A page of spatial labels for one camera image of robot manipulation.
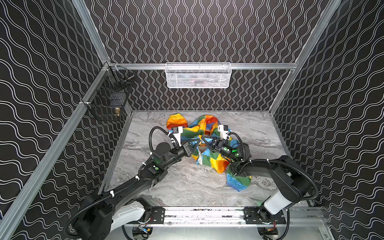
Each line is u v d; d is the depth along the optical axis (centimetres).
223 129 73
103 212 40
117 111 84
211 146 70
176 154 64
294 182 46
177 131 66
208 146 71
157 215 74
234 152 66
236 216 76
